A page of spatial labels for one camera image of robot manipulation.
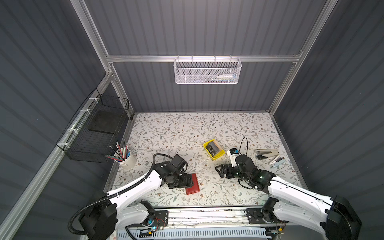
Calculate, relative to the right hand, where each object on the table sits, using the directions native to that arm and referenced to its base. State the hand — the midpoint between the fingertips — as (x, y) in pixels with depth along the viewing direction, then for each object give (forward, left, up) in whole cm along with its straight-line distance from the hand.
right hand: (222, 167), depth 80 cm
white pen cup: (+7, +58, -2) cm, 58 cm away
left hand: (-9, +19, -4) cm, 21 cm away
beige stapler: (+13, -29, -8) cm, 33 cm away
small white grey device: (+8, -36, -8) cm, 37 cm away
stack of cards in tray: (+16, +3, -7) cm, 18 cm away
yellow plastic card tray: (+14, -2, -8) cm, 16 cm away
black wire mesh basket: (+8, +66, +19) cm, 69 cm away
